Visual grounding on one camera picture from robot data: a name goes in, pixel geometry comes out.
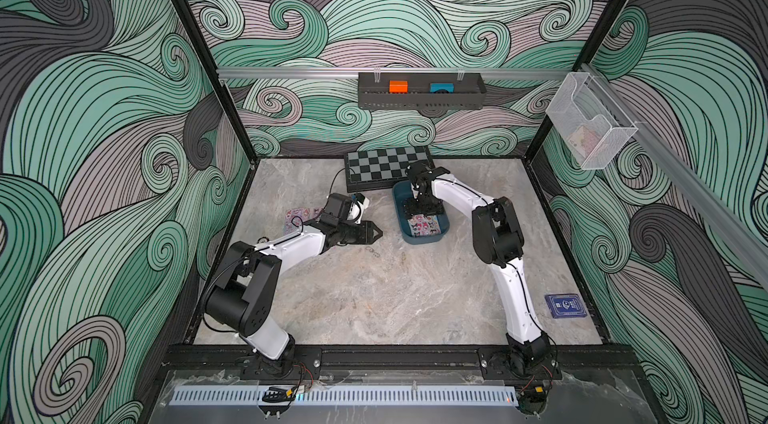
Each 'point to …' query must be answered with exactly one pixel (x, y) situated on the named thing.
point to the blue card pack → (565, 305)
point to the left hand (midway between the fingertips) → (378, 230)
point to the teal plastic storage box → (401, 192)
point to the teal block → (435, 86)
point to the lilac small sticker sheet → (422, 225)
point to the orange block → (398, 86)
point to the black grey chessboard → (375, 169)
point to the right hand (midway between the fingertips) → (424, 213)
